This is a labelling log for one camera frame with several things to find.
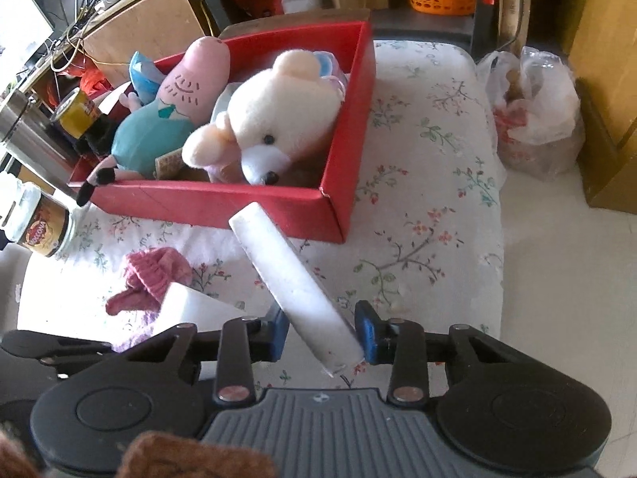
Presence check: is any blue face mask on edge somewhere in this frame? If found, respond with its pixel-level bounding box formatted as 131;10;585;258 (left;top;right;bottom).
129;51;166;105

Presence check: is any white teddy bear plush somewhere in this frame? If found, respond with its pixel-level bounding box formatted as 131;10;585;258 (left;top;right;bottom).
182;50;347;186

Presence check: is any red cardboard box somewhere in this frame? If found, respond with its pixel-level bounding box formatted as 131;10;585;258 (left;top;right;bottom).
91;21;376;244

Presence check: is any stainless steel thermos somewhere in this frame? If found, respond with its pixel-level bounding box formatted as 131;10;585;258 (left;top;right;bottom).
1;88;79;196

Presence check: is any black metal shelf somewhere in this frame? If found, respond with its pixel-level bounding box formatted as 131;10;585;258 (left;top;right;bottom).
186;0;499;57

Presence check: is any blue face mask in box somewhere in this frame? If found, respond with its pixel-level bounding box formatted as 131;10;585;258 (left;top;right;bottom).
313;51;349;97

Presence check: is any yellow blue drink can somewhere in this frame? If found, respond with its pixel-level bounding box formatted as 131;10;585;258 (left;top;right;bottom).
51;88;102;139

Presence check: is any glass coffee jar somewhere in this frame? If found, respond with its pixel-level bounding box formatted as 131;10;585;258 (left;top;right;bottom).
1;175;76;258

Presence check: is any television screen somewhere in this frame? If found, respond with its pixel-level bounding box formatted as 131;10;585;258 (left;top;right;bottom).
0;0;54;84

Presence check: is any wooden wardrobe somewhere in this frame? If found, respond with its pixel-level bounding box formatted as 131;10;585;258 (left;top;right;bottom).
569;0;636;214

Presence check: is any wooden tv cabinet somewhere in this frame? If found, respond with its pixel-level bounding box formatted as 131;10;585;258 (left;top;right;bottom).
20;0;212;91

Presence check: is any white plastic bag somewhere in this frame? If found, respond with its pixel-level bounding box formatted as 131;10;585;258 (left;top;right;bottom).
477;47;585;180

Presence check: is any pink pig plush toy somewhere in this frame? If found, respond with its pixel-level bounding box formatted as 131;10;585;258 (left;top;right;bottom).
77;36;231;206

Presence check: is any white foam block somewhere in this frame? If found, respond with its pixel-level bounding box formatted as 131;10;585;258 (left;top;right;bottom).
149;280;251;384
229;202;364;376

